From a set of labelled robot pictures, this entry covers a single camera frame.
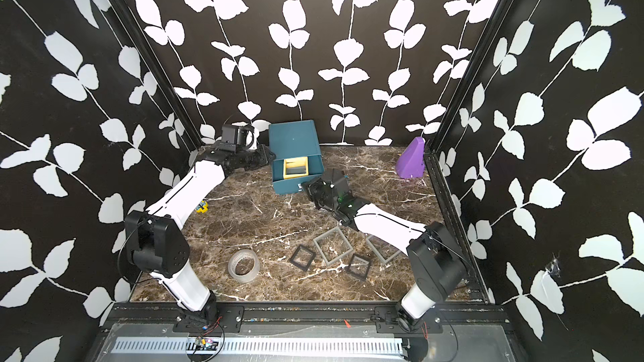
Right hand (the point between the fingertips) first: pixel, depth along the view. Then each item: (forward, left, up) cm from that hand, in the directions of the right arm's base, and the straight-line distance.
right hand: (296, 178), depth 81 cm
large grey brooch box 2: (-15, -31, -23) cm, 41 cm away
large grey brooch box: (-13, -12, -23) cm, 30 cm away
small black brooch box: (-18, -2, -23) cm, 29 cm away
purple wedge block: (+20, -45, -15) cm, 51 cm away
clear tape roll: (-19, +21, -20) cm, 35 cm away
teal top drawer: (+11, -5, -6) cm, 14 cm away
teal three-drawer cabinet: (+12, +2, 0) cm, 12 cm away
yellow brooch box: (+9, +2, -5) cm, 11 cm away
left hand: (+10, +8, +2) cm, 13 cm away
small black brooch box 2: (-21, -21, -23) cm, 37 cm away
